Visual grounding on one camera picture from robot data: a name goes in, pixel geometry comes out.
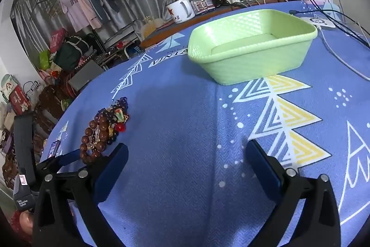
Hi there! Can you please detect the pink t-shirt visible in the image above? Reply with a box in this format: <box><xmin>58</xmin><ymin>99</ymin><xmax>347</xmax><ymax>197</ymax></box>
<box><xmin>59</xmin><ymin>0</ymin><xmax>103</xmax><ymax>33</ymax></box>

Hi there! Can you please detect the light blue packet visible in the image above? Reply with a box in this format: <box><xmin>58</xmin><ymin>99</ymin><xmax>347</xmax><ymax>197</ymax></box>
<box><xmin>322</xmin><ymin>2</ymin><xmax>340</xmax><ymax>14</ymax></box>

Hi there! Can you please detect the white enamel mug red star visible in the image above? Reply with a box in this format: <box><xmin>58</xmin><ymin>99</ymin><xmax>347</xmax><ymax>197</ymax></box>
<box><xmin>165</xmin><ymin>0</ymin><xmax>196</xmax><ymax>24</ymax></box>

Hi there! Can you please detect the white pocket device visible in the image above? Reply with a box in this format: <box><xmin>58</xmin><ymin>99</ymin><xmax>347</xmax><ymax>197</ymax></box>
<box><xmin>302</xmin><ymin>16</ymin><xmax>336</xmax><ymax>30</ymax></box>

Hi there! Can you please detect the pink bag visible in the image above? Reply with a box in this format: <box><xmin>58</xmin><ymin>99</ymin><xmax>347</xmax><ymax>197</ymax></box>
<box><xmin>49</xmin><ymin>28</ymin><xmax>68</xmax><ymax>53</ymax></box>

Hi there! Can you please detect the purple bead bracelet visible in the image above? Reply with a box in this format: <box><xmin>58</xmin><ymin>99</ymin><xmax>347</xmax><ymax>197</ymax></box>
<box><xmin>98</xmin><ymin>96</ymin><xmax>129</xmax><ymax>120</ymax></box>

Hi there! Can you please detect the blue printed tablecloth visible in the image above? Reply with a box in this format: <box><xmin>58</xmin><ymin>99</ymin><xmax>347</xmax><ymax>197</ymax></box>
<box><xmin>39</xmin><ymin>0</ymin><xmax>370</xmax><ymax>247</ymax></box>

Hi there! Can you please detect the dark green duffel bag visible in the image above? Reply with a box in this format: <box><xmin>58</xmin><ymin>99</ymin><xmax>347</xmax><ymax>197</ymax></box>
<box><xmin>53</xmin><ymin>36</ymin><xmax>90</xmax><ymax>71</ymax></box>

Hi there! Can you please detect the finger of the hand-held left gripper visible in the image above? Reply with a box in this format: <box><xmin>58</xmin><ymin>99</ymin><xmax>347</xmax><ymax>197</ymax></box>
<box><xmin>55</xmin><ymin>162</ymin><xmax>93</xmax><ymax>174</ymax></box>
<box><xmin>36</xmin><ymin>149</ymin><xmax>83</xmax><ymax>171</ymax></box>

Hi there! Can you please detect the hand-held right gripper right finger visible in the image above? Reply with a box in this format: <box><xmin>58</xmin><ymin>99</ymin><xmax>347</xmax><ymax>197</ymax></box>
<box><xmin>246</xmin><ymin>139</ymin><xmax>342</xmax><ymax>247</ymax></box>

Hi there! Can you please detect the beige woven item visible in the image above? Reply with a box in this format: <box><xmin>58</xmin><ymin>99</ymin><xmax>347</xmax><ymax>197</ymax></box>
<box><xmin>142</xmin><ymin>17</ymin><xmax>165</xmax><ymax>39</ymax></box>

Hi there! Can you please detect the white cable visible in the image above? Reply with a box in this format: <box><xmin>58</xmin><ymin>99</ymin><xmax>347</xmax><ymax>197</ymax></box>
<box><xmin>318</xmin><ymin>27</ymin><xmax>370</xmax><ymax>80</ymax></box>

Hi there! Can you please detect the person's left hand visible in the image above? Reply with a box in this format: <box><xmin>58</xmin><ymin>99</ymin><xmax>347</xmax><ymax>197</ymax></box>
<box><xmin>12</xmin><ymin>210</ymin><xmax>34</xmax><ymax>241</ymax></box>

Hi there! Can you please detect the light green plastic basket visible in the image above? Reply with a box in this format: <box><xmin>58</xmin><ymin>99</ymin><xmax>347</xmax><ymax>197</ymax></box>
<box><xmin>187</xmin><ymin>9</ymin><xmax>318</xmax><ymax>86</ymax></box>

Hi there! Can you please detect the brown wooden bead bracelet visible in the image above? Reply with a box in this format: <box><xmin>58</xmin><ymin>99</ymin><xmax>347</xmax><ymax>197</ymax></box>
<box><xmin>79</xmin><ymin>117</ymin><xmax>114</xmax><ymax>165</ymax></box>

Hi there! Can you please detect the grey flat case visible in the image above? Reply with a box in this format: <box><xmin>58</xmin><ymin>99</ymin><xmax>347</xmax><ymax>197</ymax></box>
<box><xmin>68</xmin><ymin>60</ymin><xmax>105</xmax><ymax>91</ymax></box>

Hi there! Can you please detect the clear crystal bead bracelet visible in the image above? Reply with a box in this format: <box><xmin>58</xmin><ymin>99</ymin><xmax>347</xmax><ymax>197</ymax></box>
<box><xmin>87</xmin><ymin>127</ymin><xmax>113</xmax><ymax>149</ymax></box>

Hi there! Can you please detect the multicolour charm bracelet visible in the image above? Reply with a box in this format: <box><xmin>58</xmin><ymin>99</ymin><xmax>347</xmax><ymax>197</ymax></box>
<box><xmin>108</xmin><ymin>108</ymin><xmax>130</xmax><ymax>132</ymax></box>

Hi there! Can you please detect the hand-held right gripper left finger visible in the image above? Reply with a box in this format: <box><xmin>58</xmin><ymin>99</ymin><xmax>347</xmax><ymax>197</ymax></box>
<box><xmin>32</xmin><ymin>143</ymin><xmax>129</xmax><ymax>247</ymax></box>

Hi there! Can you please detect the red box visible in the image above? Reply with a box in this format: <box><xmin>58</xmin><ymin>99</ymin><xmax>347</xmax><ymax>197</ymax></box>
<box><xmin>9</xmin><ymin>85</ymin><xmax>31</xmax><ymax>116</ymax></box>

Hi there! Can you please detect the brown wooden desk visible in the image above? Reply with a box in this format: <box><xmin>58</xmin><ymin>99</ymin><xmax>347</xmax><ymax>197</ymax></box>
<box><xmin>140</xmin><ymin>0</ymin><xmax>307</xmax><ymax>49</ymax></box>

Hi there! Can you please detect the white power strip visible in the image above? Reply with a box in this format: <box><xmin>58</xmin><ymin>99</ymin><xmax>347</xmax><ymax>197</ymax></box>
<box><xmin>23</xmin><ymin>81</ymin><xmax>41</xmax><ymax>97</ymax></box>

